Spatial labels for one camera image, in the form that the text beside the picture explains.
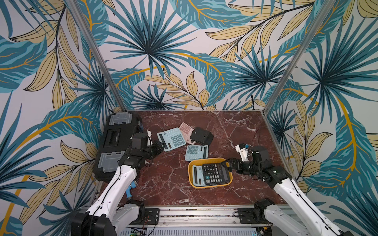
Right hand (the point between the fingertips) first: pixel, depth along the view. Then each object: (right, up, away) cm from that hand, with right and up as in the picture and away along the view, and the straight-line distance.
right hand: (227, 164), depth 76 cm
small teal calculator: (-29, +13, +8) cm, 33 cm away
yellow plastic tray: (-10, -2, +13) cm, 17 cm away
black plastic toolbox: (-60, +12, +5) cm, 61 cm away
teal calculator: (-16, +3, +19) cm, 25 cm away
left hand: (-32, +9, +3) cm, 33 cm away
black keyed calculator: (-4, -7, +8) cm, 12 cm away
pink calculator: (-21, +16, +27) cm, 38 cm away
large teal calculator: (-14, -10, +7) cm, 19 cm away
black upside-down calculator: (-10, +13, +24) cm, 29 cm away
